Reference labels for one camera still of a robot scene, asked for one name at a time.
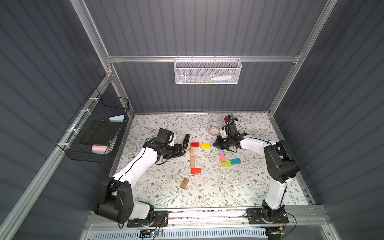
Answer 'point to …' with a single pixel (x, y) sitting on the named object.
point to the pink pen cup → (229, 119)
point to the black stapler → (186, 140)
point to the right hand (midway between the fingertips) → (212, 145)
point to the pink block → (222, 157)
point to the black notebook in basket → (100, 132)
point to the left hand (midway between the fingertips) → (182, 153)
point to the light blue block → (220, 151)
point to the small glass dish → (214, 130)
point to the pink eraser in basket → (98, 149)
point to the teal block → (235, 161)
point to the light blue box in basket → (118, 118)
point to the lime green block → (226, 163)
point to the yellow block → (206, 146)
